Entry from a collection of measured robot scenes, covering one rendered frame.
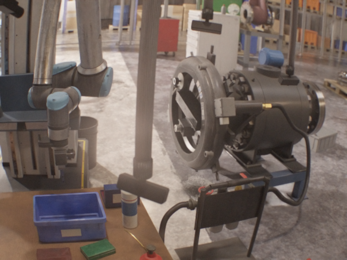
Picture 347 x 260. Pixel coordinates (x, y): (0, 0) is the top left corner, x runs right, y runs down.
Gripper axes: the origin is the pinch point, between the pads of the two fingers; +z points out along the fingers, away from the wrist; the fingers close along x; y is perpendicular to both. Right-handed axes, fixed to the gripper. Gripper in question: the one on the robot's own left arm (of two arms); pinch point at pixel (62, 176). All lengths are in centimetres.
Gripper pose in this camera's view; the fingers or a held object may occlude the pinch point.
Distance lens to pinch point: 146.3
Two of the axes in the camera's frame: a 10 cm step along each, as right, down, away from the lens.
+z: -0.7, 9.3, 3.7
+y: 9.4, -0.7, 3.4
